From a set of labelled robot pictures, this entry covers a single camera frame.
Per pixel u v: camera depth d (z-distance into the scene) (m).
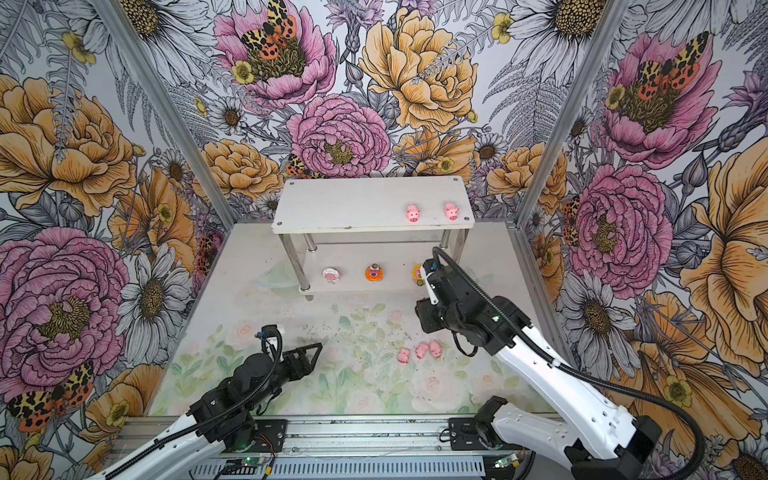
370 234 1.19
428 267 0.63
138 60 0.78
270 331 0.70
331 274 0.92
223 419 0.57
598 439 0.38
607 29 0.74
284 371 0.71
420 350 0.87
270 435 0.73
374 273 0.94
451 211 0.73
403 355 0.85
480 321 0.46
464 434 0.73
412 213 0.73
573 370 0.41
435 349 0.87
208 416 0.58
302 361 0.72
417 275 0.94
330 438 0.76
